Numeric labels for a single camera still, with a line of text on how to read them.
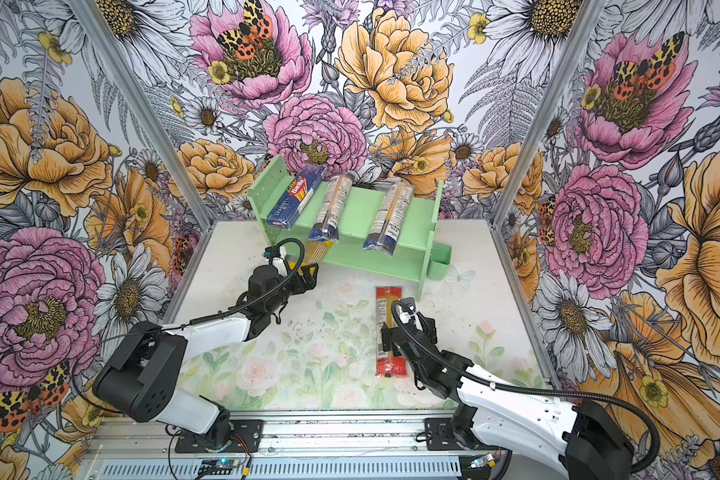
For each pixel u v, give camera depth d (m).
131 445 0.74
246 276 1.06
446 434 0.75
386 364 0.83
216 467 0.71
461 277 1.06
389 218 0.81
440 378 0.58
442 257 1.03
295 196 0.85
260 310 0.70
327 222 0.79
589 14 0.72
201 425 0.62
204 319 0.57
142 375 0.45
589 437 0.43
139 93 0.86
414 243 0.79
